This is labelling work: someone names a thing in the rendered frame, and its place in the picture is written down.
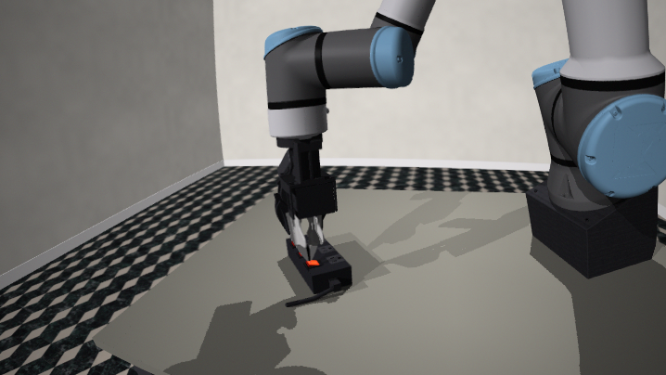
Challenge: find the black power strip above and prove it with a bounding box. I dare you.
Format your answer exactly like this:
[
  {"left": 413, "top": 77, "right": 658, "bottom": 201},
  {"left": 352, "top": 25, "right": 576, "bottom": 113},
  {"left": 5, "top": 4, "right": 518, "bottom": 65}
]
[{"left": 285, "top": 238, "right": 352, "bottom": 307}]

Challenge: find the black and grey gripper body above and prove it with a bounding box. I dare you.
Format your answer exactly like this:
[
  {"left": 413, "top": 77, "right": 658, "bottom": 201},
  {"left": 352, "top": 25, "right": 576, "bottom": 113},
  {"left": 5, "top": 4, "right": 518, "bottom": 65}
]
[{"left": 276, "top": 134, "right": 338, "bottom": 220}]

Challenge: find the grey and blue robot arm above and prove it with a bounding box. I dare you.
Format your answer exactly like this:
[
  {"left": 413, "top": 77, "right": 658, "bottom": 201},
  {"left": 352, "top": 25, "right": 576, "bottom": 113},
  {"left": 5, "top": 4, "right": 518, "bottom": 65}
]
[{"left": 263, "top": 0, "right": 666, "bottom": 211}]

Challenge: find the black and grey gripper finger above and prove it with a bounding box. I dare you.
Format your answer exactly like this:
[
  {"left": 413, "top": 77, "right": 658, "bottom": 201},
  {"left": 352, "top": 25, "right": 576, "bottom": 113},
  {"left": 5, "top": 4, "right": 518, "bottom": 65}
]
[
  {"left": 274, "top": 192, "right": 310, "bottom": 262},
  {"left": 307, "top": 214, "right": 326, "bottom": 261}
]

